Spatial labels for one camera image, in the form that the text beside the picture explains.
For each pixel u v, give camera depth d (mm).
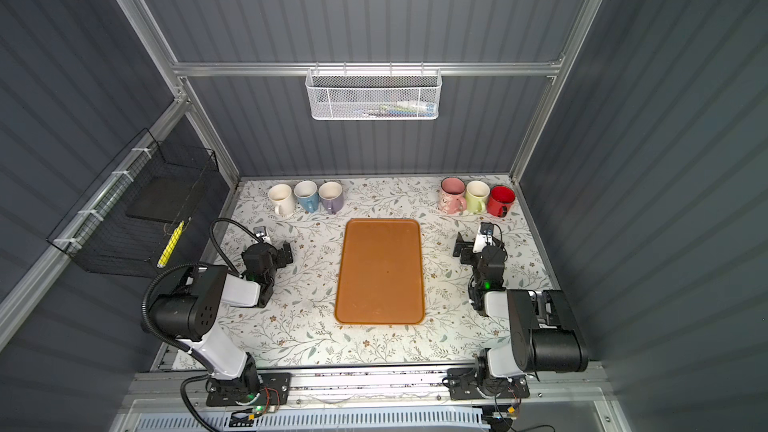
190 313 472
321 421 771
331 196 1101
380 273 944
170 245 682
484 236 773
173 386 757
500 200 1051
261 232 843
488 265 680
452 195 1022
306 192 1061
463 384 735
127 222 719
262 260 751
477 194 1047
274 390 724
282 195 1075
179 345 500
